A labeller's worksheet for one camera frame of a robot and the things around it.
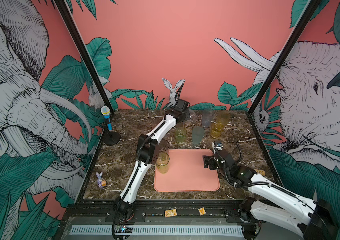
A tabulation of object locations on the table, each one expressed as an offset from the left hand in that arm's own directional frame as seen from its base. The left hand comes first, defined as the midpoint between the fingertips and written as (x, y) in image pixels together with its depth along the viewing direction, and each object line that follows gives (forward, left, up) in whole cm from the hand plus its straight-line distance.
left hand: (188, 112), depth 100 cm
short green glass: (-9, +5, -12) cm, 16 cm away
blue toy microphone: (-6, +51, +10) cm, 52 cm away
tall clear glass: (-2, -2, +1) cm, 3 cm away
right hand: (-32, -8, 0) cm, 33 cm away
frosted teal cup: (-10, -7, -13) cm, 17 cm away
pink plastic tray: (-36, +3, -16) cm, 40 cm away
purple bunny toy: (-41, +52, -12) cm, 67 cm away
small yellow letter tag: (-57, -2, -13) cm, 59 cm away
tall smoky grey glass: (-16, +17, -16) cm, 28 cm away
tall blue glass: (+4, -15, -8) cm, 18 cm away
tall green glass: (-33, +18, -8) cm, 38 cm away
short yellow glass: (-6, -21, -13) cm, 25 cm away
